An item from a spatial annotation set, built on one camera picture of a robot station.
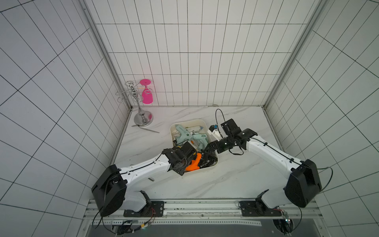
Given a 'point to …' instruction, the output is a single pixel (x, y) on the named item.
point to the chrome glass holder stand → (142, 118)
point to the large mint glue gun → (184, 135)
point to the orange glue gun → (194, 163)
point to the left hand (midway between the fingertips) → (187, 164)
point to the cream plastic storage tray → (207, 159)
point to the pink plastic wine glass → (147, 94)
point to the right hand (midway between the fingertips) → (205, 150)
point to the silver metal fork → (151, 178)
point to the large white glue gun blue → (194, 128)
